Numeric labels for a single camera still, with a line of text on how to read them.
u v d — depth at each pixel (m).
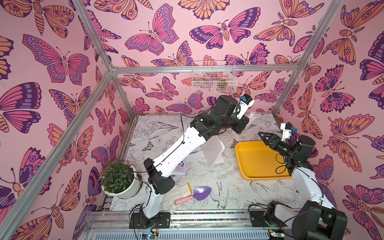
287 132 0.70
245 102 0.54
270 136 0.69
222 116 0.49
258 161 0.92
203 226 0.73
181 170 0.92
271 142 0.69
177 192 0.83
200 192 0.83
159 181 0.44
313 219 0.40
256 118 0.70
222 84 0.94
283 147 0.68
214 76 0.95
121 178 0.70
